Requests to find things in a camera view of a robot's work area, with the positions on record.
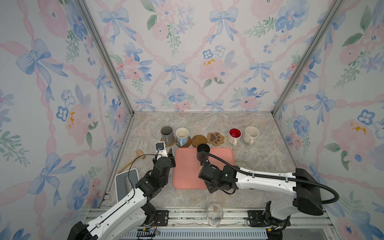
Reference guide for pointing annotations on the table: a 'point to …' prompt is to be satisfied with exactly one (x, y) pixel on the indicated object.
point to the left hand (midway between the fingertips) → (168, 149)
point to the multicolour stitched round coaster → (229, 144)
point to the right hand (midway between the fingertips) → (209, 183)
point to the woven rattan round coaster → (170, 145)
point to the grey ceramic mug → (167, 134)
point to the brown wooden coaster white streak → (186, 145)
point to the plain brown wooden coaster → (198, 139)
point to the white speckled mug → (251, 133)
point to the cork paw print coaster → (215, 138)
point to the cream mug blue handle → (182, 134)
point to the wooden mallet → (139, 153)
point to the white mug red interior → (233, 136)
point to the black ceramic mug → (203, 147)
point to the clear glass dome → (214, 214)
